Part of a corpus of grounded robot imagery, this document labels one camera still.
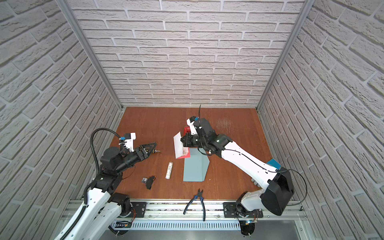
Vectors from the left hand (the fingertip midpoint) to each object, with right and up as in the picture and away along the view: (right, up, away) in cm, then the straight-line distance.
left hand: (155, 144), depth 71 cm
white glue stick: (+4, -18, +14) cm, 23 cm away
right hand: (+12, +2, +2) cm, 13 cm away
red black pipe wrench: (+13, +6, +32) cm, 36 cm away
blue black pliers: (+22, -28, +7) cm, 36 cm away
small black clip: (-7, -23, +11) cm, 26 cm away
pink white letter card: (+12, -4, +2) cm, 13 cm away
